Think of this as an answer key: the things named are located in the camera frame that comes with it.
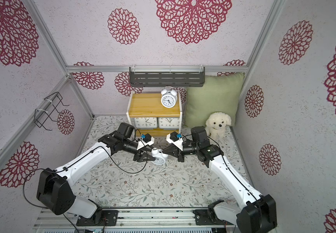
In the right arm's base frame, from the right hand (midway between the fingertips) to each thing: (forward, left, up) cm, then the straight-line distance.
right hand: (163, 149), depth 70 cm
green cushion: (+44, -36, -1) cm, 57 cm away
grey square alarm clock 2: (+23, +13, -7) cm, 27 cm away
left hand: (0, +5, -6) cm, 8 cm away
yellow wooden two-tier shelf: (+25, +9, +6) cm, 27 cm away
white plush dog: (+25, -32, -10) cm, 42 cm away
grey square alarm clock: (+23, -2, -7) cm, 24 cm away
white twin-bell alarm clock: (-3, +2, -2) cm, 4 cm away
